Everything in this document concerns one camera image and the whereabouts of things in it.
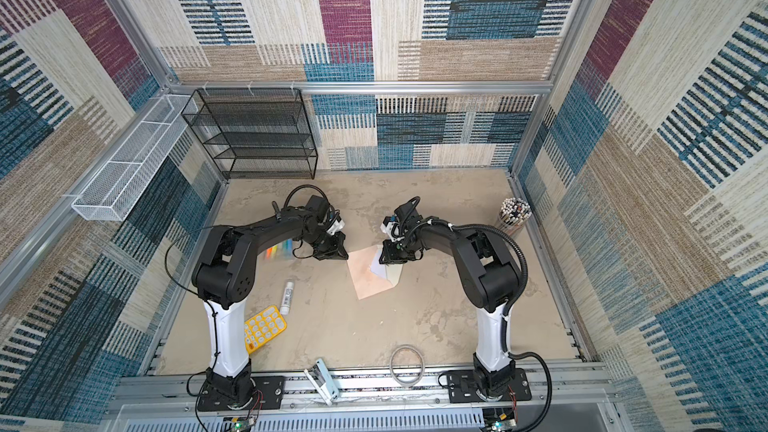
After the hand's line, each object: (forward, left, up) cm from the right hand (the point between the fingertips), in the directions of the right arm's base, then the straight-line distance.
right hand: (384, 263), depth 94 cm
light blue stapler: (-32, +15, +2) cm, 35 cm away
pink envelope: (-5, +6, -1) cm, 8 cm away
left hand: (+3, +11, +1) cm, 12 cm away
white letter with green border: (-1, +3, -1) cm, 3 cm away
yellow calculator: (-18, +34, 0) cm, 38 cm away
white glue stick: (-14, +28, +1) cm, 31 cm away
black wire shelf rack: (+45, +46, +17) cm, 66 cm away
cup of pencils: (+5, -37, +16) cm, 41 cm away
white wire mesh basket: (+3, +63, +33) cm, 71 cm away
